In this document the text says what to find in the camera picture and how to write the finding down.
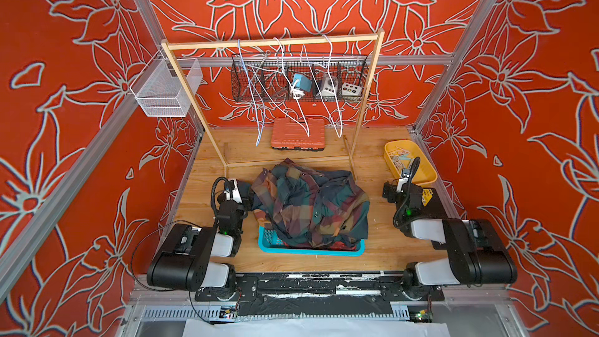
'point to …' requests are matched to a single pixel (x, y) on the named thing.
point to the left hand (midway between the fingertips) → (240, 186)
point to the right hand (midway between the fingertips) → (396, 180)
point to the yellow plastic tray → (424, 174)
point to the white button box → (351, 90)
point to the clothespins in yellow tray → (400, 157)
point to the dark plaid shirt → (310, 207)
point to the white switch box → (330, 86)
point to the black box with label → (430, 205)
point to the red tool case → (288, 135)
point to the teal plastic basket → (269, 242)
